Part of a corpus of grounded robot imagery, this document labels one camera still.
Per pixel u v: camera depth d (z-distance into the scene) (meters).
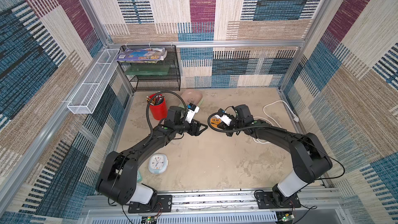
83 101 0.70
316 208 0.65
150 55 0.82
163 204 0.73
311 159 0.46
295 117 1.06
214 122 0.87
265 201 0.73
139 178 0.79
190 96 1.11
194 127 0.73
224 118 0.79
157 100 0.97
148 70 0.94
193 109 0.75
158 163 0.84
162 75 0.94
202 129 0.78
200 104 1.09
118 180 0.42
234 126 0.77
